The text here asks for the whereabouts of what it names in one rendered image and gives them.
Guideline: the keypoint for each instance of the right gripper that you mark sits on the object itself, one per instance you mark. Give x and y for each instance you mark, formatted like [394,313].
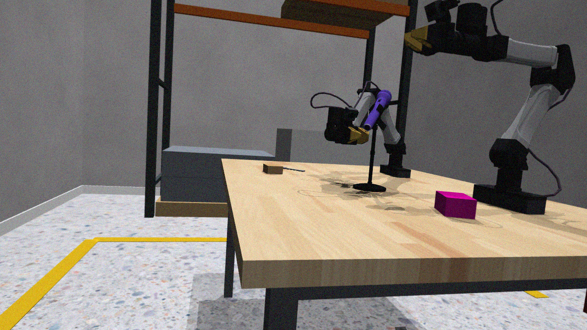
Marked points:
[351,135]

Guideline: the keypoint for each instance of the brown flat block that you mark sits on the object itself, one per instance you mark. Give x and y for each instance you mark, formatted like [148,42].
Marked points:
[273,168]

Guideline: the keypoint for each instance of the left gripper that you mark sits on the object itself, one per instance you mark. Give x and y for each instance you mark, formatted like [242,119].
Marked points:
[434,38]

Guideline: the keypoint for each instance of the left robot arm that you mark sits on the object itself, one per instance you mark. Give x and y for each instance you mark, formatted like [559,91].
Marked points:
[509,152]

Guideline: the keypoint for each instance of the purple box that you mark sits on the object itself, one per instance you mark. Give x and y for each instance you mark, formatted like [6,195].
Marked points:
[455,204]

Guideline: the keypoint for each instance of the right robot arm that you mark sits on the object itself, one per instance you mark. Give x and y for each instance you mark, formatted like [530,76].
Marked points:
[394,144]

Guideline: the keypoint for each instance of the purple microphone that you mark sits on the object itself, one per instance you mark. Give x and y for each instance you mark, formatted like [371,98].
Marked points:
[383,98]

